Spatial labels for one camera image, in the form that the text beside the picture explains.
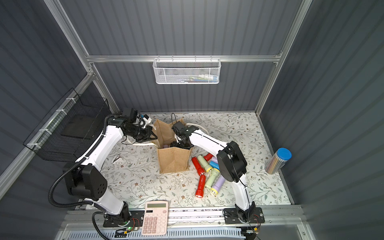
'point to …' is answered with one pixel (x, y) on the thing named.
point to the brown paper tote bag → (171, 159)
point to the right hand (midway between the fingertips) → (176, 152)
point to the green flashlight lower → (213, 176)
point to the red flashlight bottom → (199, 193)
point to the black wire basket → (69, 129)
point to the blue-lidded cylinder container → (279, 159)
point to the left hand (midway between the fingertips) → (157, 138)
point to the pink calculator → (154, 221)
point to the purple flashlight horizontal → (214, 159)
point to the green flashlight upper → (204, 164)
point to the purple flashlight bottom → (217, 184)
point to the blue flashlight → (214, 165)
